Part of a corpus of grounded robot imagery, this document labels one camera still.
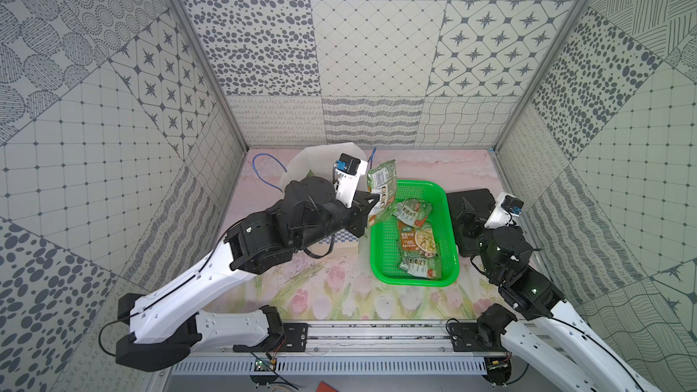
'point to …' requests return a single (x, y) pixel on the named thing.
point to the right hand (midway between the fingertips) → (474, 206)
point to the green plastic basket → (385, 245)
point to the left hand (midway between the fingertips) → (375, 188)
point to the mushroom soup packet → (417, 242)
